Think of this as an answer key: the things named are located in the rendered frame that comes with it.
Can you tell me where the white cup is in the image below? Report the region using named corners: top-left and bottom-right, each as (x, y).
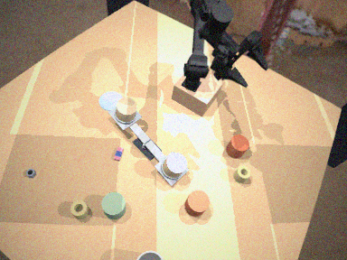
top-left (136, 250), bottom-right (163, 260)

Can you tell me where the orange cylinder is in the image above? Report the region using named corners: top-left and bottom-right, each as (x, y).
top-left (226, 135), bottom-right (249, 159)
top-left (184, 190), bottom-right (210, 217)

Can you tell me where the white balance beam with round pans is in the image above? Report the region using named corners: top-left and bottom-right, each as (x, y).
top-left (109, 107), bottom-right (189, 186)

